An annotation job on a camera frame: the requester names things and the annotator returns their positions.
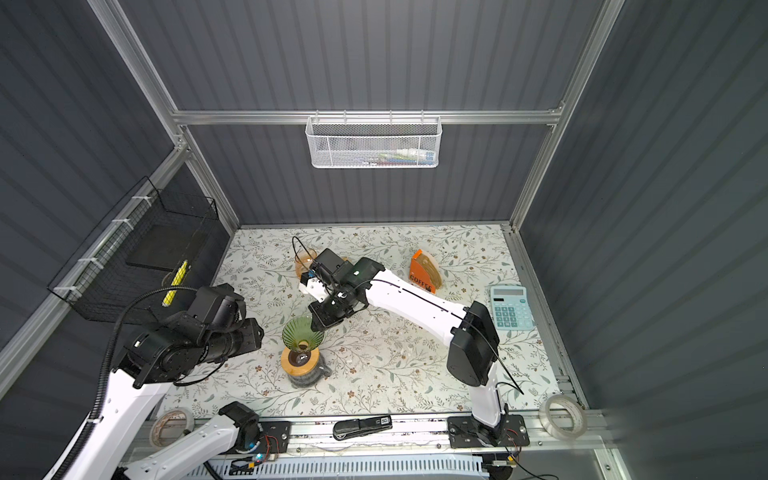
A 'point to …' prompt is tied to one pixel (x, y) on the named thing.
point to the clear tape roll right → (579, 417)
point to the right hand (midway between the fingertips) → (315, 331)
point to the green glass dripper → (297, 335)
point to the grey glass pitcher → (313, 379)
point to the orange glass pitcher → (303, 260)
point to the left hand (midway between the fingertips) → (257, 334)
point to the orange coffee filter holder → (425, 272)
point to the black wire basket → (141, 248)
